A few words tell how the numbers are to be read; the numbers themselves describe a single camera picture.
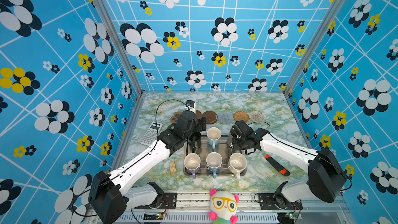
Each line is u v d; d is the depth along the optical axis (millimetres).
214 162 847
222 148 966
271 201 736
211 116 1042
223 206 664
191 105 652
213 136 934
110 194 376
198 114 1066
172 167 831
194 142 873
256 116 1052
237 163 845
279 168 824
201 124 675
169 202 733
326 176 419
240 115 1060
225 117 1050
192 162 848
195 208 722
